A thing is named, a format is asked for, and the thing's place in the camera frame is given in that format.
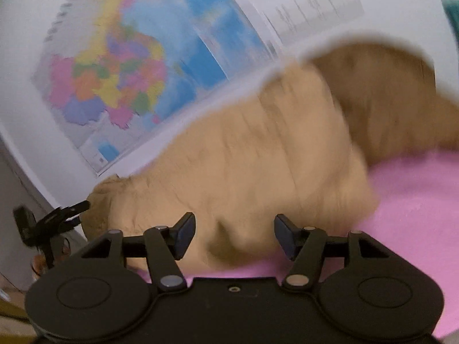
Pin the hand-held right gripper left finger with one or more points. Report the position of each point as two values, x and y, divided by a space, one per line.
184 236

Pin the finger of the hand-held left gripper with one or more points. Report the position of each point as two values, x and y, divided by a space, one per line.
62 215

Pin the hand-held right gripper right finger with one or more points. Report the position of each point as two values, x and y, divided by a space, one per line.
285 236

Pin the tan puffer jacket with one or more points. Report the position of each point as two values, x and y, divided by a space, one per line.
258 165

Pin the pink bed sheet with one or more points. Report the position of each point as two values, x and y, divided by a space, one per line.
412 204

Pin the colourful wall map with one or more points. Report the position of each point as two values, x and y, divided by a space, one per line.
143 64

